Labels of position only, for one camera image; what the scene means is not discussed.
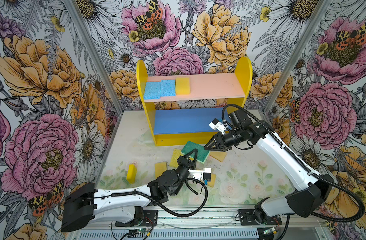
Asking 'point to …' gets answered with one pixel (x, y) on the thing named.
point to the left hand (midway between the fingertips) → (192, 149)
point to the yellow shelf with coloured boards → (184, 120)
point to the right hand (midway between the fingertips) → (209, 153)
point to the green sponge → (202, 154)
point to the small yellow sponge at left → (131, 177)
